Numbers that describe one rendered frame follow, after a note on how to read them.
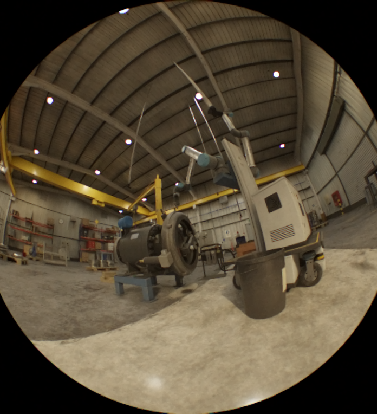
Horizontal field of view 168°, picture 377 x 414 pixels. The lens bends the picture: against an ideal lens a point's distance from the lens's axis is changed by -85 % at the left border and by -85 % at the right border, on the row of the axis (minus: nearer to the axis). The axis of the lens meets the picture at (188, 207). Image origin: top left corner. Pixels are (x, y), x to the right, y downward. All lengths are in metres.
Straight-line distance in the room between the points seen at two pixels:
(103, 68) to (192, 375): 8.65
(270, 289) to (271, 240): 0.46
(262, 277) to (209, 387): 0.53
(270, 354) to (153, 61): 8.32
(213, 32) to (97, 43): 5.20
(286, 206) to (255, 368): 0.94
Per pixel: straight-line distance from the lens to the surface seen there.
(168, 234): 1.20
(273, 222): 1.05
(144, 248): 1.46
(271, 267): 0.70
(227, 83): 9.00
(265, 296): 0.74
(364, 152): 8.76
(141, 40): 7.79
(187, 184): 1.98
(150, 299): 1.41
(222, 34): 8.41
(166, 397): 0.52
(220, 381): 0.54
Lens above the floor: 0.45
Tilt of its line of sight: 21 degrees up
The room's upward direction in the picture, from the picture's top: 9 degrees counter-clockwise
